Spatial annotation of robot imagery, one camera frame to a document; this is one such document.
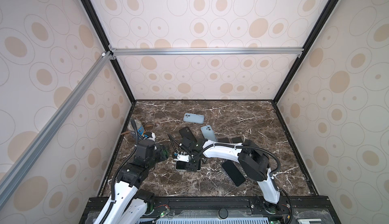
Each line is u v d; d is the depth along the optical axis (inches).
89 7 28.7
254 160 19.9
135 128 21.8
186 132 40.4
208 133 39.5
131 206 23.3
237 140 38.9
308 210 28.8
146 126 41.3
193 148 26.3
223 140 38.3
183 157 30.7
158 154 26.0
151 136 26.9
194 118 43.2
